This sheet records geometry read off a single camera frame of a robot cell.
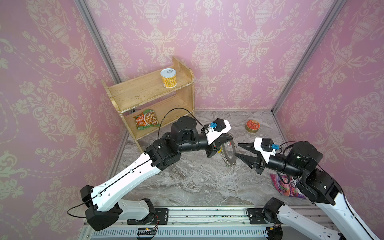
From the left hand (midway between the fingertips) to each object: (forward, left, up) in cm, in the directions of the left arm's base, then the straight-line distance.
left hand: (230, 139), depth 53 cm
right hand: (-2, -3, -3) cm, 5 cm away
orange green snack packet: (+28, +41, -21) cm, 54 cm away
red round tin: (+38, -28, -38) cm, 60 cm away
